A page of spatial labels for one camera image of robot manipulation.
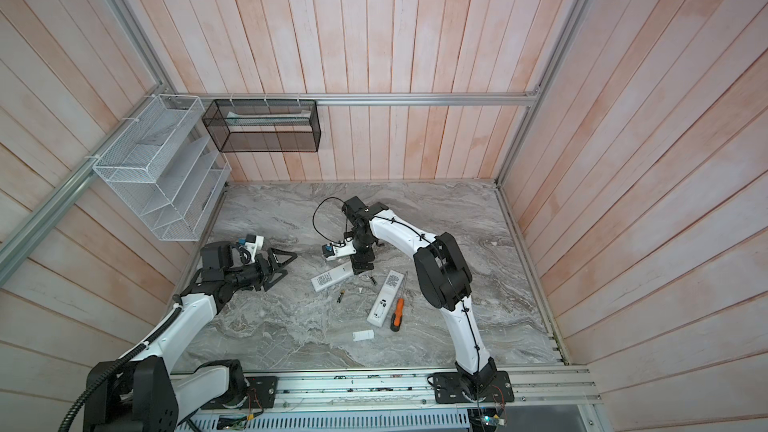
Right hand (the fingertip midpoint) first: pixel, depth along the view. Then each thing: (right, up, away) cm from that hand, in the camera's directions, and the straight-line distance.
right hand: (354, 253), depth 95 cm
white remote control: (+10, -13, -7) cm, 18 cm away
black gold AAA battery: (-4, -13, -6) cm, 15 cm away
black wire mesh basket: (-33, +44, +9) cm, 56 cm away
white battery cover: (+4, -22, -12) cm, 25 cm away
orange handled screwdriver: (+14, -16, -11) cm, 24 cm away
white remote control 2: (-7, -7, -3) cm, 10 cm away
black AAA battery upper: (+6, -8, -2) cm, 11 cm away
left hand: (-16, -2, -14) cm, 22 cm away
